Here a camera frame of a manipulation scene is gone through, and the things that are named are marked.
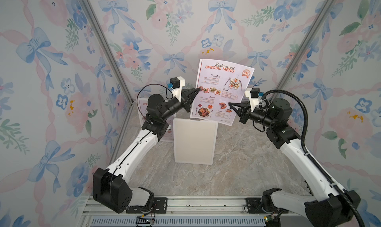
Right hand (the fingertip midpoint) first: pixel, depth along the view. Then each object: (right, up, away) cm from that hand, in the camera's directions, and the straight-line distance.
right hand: (232, 102), depth 66 cm
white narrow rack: (-17, -19, +13) cm, 29 cm away
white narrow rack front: (-24, -17, +13) cm, 32 cm away
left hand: (-15, +5, -4) cm, 16 cm away
